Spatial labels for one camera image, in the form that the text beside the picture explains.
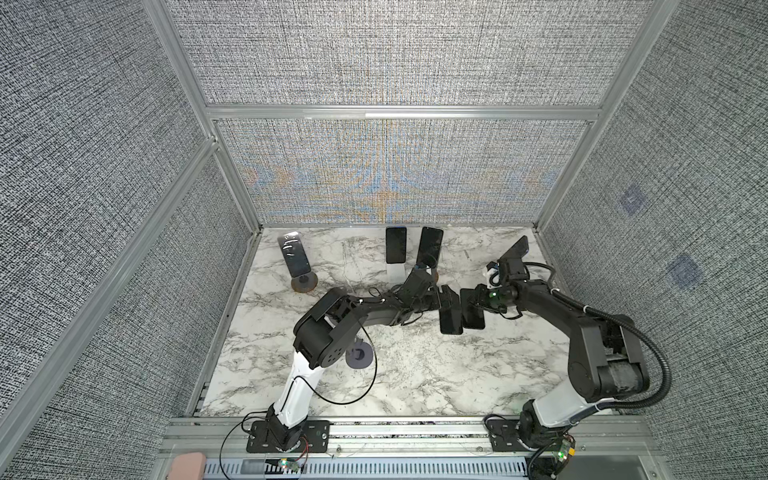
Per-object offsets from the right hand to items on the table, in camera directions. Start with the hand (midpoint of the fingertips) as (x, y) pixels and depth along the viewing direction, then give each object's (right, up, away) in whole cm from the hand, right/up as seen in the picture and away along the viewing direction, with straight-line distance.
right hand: (473, 299), depth 94 cm
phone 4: (+14, +15, +1) cm, 21 cm away
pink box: (-73, -34, -26) cm, 85 cm away
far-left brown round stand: (-55, +4, +8) cm, 56 cm away
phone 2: (-6, -7, +6) cm, 11 cm away
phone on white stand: (-24, +17, +5) cm, 30 cm away
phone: (-57, +14, +1) cm, 58 cm away
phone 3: (-13, +17, +1) cm, 21 cm away
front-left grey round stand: (-35, -14, -12) cm, 39 cm away
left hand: (-8, 0, 0) cm, 8 cm away
